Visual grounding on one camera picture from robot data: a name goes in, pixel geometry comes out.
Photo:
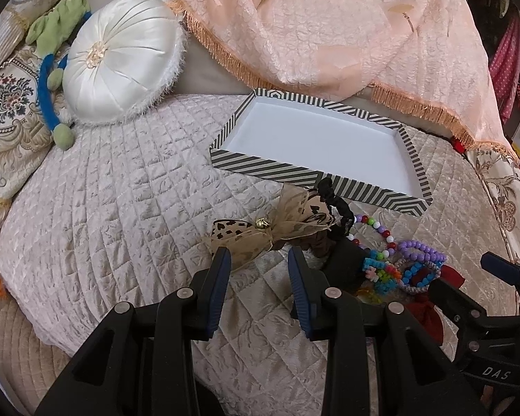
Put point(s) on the red hair bow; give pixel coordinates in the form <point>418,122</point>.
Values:
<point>424,311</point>

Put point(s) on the striped black white tray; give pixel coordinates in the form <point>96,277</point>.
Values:
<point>300,140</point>

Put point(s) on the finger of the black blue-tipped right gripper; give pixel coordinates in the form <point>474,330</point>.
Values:
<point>502,269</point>

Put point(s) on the floral embroidered pillow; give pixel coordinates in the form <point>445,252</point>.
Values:
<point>24,138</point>

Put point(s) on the green blue plush toy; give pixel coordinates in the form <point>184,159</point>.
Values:
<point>49,32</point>

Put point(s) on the black scrunchie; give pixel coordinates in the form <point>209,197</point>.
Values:
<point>327,195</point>

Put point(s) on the white round satin cushion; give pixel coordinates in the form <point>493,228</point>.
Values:
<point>124,59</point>

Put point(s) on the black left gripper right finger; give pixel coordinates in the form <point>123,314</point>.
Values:
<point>380,351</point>

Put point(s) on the quilted beige bedspread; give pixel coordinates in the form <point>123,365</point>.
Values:
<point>123,216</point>

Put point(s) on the peach fringed blanket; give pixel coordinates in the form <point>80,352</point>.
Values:
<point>420,57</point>

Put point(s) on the beige patterned hair bow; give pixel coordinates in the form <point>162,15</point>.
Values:
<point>299,213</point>

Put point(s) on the pink dotted hanging garment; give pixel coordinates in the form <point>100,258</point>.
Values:
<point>505,68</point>

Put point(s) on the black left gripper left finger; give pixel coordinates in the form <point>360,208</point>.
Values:
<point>138,360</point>

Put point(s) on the floral beige side pillow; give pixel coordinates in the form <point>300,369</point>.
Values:
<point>500,176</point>

